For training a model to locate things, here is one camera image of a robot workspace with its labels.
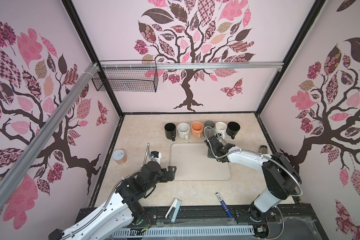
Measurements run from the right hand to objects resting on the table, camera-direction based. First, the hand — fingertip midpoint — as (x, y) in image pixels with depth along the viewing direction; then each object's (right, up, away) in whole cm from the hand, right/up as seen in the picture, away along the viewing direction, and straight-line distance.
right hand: (213, 149), depth 93 cm
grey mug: (0, +12, +11) cm, 16 cm away
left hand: (-26, -8, -17) cm, 33 cm away
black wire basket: (-67, +54, +29) cm, 91 cm away
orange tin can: (-59, -3, -3) cm, 59 cm away
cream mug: (-19, +12, +11) cm, 25 cm away
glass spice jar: (+33, 0, +2) cm, 33 cm away
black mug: (-28, +12, +8) cm, 31 cm away
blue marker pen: (+2, -26, -17) cm, 31 cm away
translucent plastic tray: (-13, -9, +1) cm, 16 cm away
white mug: (+8, +13, +12) cm, 20 cm away
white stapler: (-24, -28, -20) cm, 42 cm away
